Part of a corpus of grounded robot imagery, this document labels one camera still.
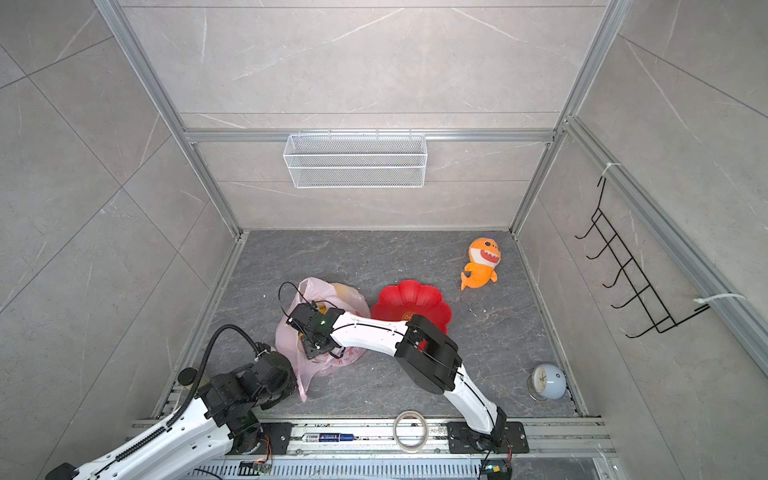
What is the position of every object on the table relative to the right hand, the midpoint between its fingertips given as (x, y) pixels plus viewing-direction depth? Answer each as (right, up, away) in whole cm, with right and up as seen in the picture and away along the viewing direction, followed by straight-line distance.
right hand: (318, 343), depth 88 cm
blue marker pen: (+6, -19, -14) cm, 25 cm away
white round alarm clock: (+62, -6, -12) cm, 64 cm away
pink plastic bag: (-7, +1, -5) cm, 8 cm away
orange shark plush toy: (+54, +27, +14) cm, 62 cm away
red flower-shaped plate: (+28, +12, +12) cm, 33 cm away
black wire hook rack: (+77, +17, -24) cm, 82 cm away
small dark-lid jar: (-29, -4, -14) cm, 33 cm away
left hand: (-3, -6, -7) cm, 10 cm away
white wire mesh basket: (+10, +59, +13) cm, 62 cm away
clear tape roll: (+25, -21, -15) cm, 36 cm away
